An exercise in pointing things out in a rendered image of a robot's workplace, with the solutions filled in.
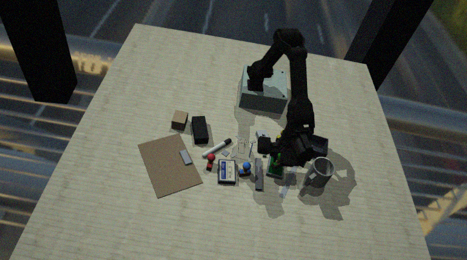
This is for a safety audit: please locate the tan cube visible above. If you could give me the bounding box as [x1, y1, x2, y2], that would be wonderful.
[171, 110, 188, 131]

